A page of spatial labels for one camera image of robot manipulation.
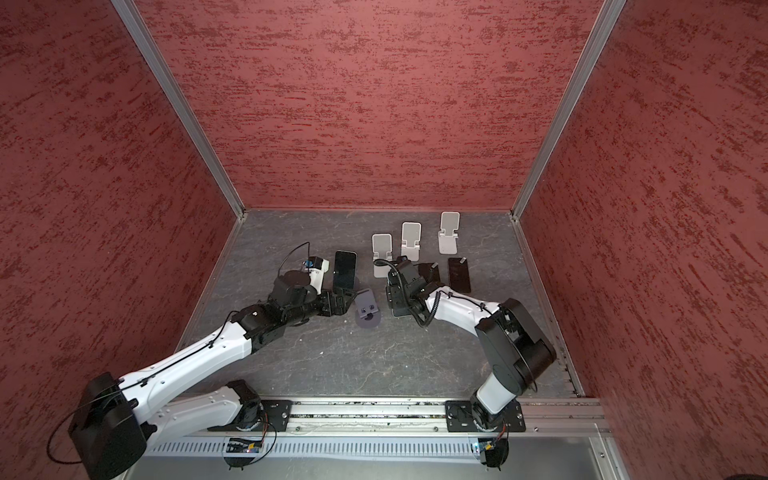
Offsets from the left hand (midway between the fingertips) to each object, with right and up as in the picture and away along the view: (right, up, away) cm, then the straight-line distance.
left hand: (344, 299), depth 79 cm
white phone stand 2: (+34, +22, +27) cm, 49 cm away
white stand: (+10, +13, +20) cm, 26 cm away
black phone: (-2, +6, +13) cm, 15 cm away
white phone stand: (+20, +16, +24) cm, 35 cm away
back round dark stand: (+1, +1, +18) cm, 18 cm away
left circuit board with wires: (-25, -37, -7) cm, 45 cm away
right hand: (+15, -2, +12) cm, 20 cm away
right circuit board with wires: (+38, -36, -8) cm, 53 cm away
